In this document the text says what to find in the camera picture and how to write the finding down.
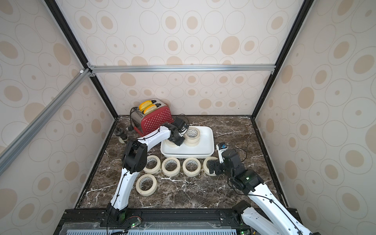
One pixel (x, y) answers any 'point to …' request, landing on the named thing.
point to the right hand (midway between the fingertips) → (215, 161)
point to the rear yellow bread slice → (145, 105)
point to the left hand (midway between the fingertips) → (182, 140)
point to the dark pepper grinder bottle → (123, 137)
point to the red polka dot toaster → (145, 123)
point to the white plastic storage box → (205, 148)
